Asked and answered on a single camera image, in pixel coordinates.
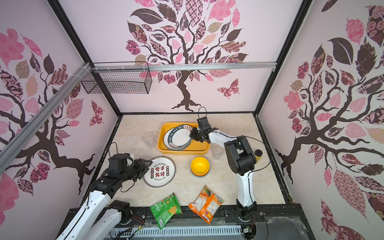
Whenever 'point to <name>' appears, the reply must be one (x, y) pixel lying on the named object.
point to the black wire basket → (133, 77)
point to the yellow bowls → (200, 167)
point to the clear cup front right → (217, 151)
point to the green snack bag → (164, 210)
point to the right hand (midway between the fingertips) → (189, 132)
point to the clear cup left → (149, 137)
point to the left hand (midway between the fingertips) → (152, 166)
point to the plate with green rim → (178, 137)
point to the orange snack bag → (206, 204)
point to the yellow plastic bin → (196, 148)
